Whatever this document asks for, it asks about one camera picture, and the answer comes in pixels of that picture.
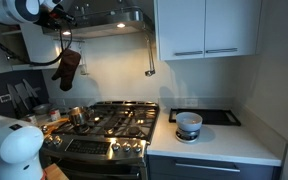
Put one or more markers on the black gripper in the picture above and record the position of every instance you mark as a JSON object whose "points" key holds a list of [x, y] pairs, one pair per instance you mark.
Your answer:
{"points": [[49, 20]]}

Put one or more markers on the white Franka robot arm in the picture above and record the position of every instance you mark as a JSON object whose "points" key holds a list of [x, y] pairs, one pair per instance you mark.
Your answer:
{"points": [[4, 10]]}

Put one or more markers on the round hood lamp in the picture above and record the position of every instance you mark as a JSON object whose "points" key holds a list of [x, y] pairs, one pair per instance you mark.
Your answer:
{"points": [[120, 25], [66, 33]]}

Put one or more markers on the stainless steel range hood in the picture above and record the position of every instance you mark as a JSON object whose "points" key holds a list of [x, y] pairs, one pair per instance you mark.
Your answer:
{"points": [[100, 31]]}

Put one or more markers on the brown oven mitt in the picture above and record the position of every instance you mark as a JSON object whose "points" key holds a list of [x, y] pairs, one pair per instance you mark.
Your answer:
{"points": [[67, 66]]}

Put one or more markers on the hanging steel utensil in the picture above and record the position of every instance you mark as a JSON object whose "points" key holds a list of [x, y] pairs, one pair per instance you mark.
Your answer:
{"points": [[84, 68]]}

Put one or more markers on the white jar with red label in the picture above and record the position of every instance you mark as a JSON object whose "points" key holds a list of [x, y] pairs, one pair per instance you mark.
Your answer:
{"points": [[31, 119], [55, 115]]}

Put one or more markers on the small steel saucepan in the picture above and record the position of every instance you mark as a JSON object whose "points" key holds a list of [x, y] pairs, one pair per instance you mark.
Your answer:
{"points": [[78, 116]]}

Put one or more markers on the hanging steel ladle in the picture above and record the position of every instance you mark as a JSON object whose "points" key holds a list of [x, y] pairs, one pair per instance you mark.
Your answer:
{"points": [[150, 71]]}

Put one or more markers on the wooden cutting board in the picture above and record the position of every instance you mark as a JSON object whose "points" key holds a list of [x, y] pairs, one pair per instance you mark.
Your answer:
{"points": [[55, 125]]}

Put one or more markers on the black cast iron burner grate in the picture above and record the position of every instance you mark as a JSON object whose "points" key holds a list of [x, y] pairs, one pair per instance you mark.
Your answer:
{"points": [[144, 130], [112, 128], [64, 129]]}

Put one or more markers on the small metal lid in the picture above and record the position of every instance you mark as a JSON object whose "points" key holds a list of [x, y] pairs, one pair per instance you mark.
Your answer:
{"points": [[44, 128]]}

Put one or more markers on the white cabinet door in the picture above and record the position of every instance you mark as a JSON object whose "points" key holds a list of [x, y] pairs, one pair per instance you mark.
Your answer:
{"points": [[180, 26], [232, 26]]}

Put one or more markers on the silver range knob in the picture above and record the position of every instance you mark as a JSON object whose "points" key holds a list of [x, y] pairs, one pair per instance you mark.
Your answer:
{"points": [[116, 146], [49, 138], [137, 147], [57, 140], [127, 147]]}

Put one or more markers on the stainless steel gas range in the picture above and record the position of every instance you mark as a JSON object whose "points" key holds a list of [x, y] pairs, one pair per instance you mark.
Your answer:
{"points": [[84, 146]]}

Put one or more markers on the grey backsplash outlet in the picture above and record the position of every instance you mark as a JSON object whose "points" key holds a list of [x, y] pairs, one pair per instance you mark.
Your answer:
{"points": [[191, 102]]}

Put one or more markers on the grey scale bowl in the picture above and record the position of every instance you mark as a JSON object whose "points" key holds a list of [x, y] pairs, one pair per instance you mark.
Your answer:
{"points": [[189, 121]]}

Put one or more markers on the round kitchen scale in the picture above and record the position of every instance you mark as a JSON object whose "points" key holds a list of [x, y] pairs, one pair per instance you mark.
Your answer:
{"points": [[185, 135]]}

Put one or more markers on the black flat griddle tray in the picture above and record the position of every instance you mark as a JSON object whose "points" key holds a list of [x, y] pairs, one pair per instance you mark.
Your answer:
{"points": [[217, 116]]}

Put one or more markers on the steel utensil rail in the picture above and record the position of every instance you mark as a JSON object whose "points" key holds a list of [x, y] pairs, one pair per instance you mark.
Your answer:
{"points": [[77, 40]]}

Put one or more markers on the wall mounted kitchen knife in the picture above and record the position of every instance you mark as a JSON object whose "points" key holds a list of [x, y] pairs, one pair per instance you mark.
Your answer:
{"points": [[21, 91], [29, 87], [12, 95]]}

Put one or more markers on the white wall outlet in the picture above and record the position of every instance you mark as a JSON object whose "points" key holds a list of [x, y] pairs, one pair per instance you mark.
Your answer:
{"points": [[5, 98]]}

